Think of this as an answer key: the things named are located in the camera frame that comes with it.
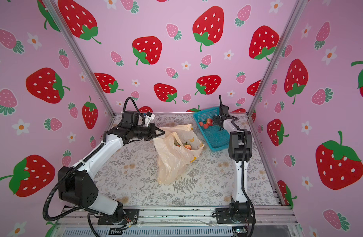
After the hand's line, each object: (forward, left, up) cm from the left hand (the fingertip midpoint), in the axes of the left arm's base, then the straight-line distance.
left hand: (165, 132), depth 78 cm
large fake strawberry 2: (-3, -6, -7) cm, 10 cm away
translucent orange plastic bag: (-7, -6, -7) cm, 12 cm away
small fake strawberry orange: (+24, -26, -22) cm, 42 cm away
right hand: (+29, -37, -20) cm, 51 cm away
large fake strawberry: (+26, -29, -20) cm, 44 cm away
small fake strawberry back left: (+23, -22, -19) cm, 37 cm away
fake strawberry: (+2, -13, -17) cm, 21 cm away
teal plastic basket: (+13, -33, -25) cm, 43 cm away
